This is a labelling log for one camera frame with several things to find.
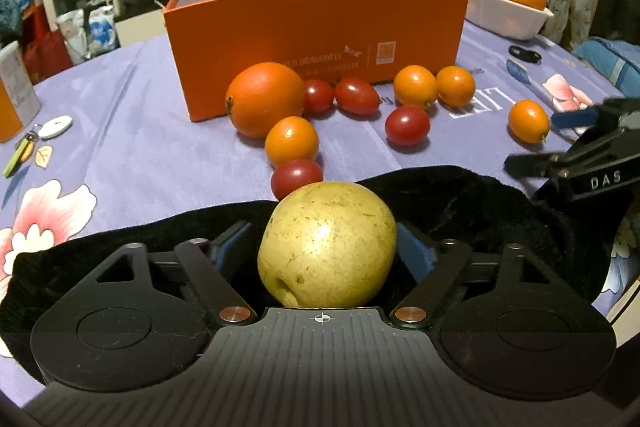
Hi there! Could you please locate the blue white plastic bag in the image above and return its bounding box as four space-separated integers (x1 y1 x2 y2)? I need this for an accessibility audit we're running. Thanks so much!
82 6 121 52

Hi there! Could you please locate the red cherry tomato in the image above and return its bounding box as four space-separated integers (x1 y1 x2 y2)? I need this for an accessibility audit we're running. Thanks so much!
270 159 324 200
385 105 431 146
302 79 335 115
334 78 381 115

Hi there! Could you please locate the purple floral tablecloth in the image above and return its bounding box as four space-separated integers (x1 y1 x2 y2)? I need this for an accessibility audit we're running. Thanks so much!
0 19 640 408

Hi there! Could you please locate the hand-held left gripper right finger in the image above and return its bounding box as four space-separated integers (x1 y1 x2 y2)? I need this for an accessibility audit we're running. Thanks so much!
389 223 558 328

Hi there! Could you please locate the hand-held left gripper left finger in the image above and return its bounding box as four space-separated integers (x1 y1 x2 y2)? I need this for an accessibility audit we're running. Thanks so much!
85 222 257 326

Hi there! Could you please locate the white round tag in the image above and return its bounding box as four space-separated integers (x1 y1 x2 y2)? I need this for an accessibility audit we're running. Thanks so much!
37 115 74 140

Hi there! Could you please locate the yellow pear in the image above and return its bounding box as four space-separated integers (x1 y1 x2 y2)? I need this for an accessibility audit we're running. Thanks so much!
257 181 397 309

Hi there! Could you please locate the small orange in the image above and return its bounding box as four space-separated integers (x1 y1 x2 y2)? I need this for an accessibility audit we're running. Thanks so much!
393 64 439 108
265 116 320 168
436 65 476 108
508 99 551 144

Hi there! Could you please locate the orange cardboard box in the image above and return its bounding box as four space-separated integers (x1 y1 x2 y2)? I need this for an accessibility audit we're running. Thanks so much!
162 0 470 122

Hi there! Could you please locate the white perforated basket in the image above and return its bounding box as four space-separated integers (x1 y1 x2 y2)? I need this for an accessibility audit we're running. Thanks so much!
454 0 555 40

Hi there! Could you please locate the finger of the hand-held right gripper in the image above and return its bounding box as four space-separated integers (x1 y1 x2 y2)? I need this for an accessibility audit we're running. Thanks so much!
504 153 571 180
551 99 640 132

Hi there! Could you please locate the blue cloth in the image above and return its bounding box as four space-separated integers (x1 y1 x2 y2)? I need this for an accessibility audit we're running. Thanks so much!
572 37 640 95

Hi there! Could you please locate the black fleece cloth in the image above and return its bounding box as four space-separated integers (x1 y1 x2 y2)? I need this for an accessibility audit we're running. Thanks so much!
0 164 626 388

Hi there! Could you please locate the tall white orange box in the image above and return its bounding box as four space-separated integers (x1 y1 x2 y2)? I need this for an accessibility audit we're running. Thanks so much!
0 42 41 142

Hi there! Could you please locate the red bag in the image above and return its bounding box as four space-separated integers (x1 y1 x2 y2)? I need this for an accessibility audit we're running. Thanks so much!
22 4 73 82

